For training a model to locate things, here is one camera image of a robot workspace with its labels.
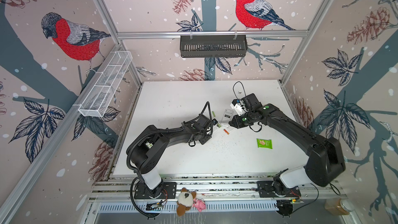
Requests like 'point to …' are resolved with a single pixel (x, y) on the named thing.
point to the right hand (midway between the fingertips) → (230, 124)
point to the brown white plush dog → (185, 201)
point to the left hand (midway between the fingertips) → (204, 135)
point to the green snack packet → (267, 143)
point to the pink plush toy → (199, 204)
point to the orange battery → (226, 131)
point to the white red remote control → (227, 115)
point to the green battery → (213, 113)
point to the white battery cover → (230, 128)
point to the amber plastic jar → (337, 206)
